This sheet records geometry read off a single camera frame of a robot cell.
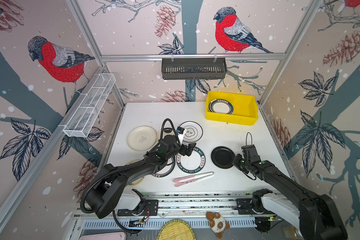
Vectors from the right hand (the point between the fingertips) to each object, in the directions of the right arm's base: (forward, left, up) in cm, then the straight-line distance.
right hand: (232, 162), depth 88 cm
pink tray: (-38, +60, +3) cm, 71 cm away
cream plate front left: (-14, +54, +2) cm, 55 cm away
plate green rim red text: (-2, +23, 0) cm, 23 cm away
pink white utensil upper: (-10, +28, +1) cm, 30 cm away
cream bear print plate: (+15, +59, +1) cm, 61 cm away
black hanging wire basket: (+56, +25, +29) cm, 68 cm away
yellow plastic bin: (+42, -17, 0) cm, 45 cm away
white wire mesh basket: (+16, +81, +32) cm, 88 cm away
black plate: (+3, +5, +1) cm, 6 cm away
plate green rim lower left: (-6, +39, +1) cm, 39 cm away
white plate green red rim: (+47, +1, 0) cm, 47 cm away
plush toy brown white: (-31, +12, +2) cm, 33 cm away
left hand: (+5, +26, +15) cm, 30 cm away
